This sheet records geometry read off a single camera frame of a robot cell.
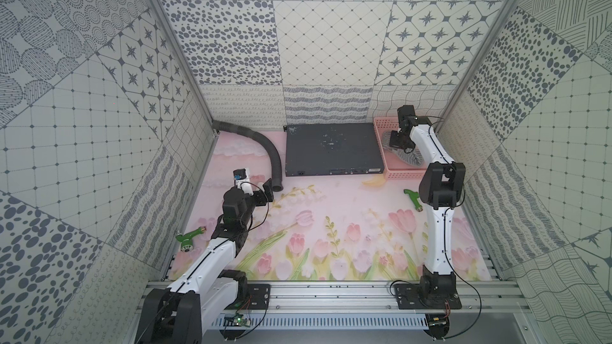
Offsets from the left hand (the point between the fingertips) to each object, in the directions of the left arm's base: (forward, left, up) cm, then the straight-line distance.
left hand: (252, 175), depth 83 cm
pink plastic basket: (+17, -58, -18) cm, 63 cm away
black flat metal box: (+24, -31, -12) cm, 41 cm away
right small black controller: (-40, -61, -21) cm, 76 cm away
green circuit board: (-41, -1, -18) cm, 44 cm away
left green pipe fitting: (-19, +23, -16) cm, 34 cm away
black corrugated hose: (+6, -6, -14) cm, 17 cm away
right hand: (+23, -60, -8) cm, 64 cm away
